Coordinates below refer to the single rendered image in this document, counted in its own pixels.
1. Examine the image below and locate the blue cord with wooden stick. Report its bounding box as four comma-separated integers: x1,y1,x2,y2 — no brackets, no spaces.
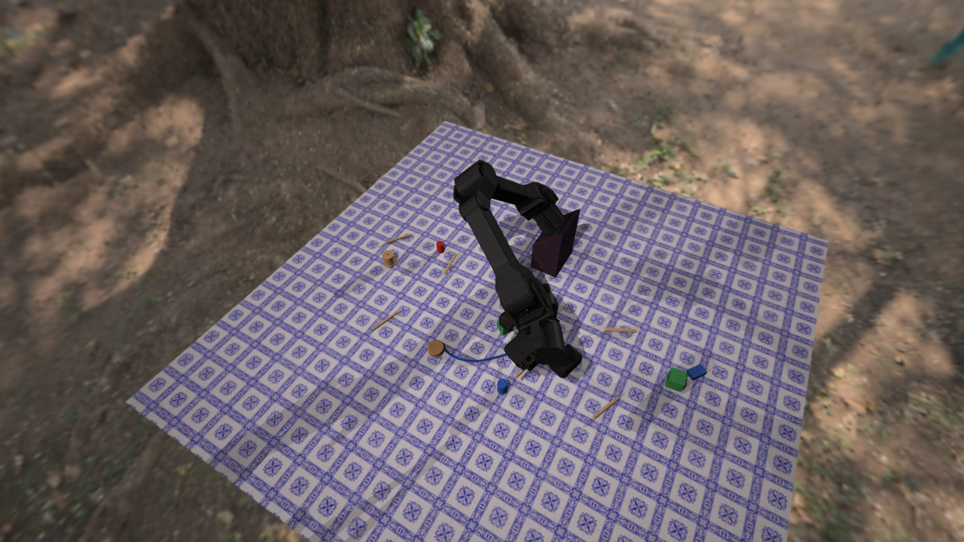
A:
444,349,526,378

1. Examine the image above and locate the blue flat block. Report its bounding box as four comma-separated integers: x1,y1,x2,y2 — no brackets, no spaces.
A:
686,364,707,380

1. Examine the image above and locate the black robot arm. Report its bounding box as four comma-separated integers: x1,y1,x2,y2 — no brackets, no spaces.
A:
453,160,570,371

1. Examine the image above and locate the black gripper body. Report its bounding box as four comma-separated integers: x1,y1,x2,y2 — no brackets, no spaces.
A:
499,310,582,378

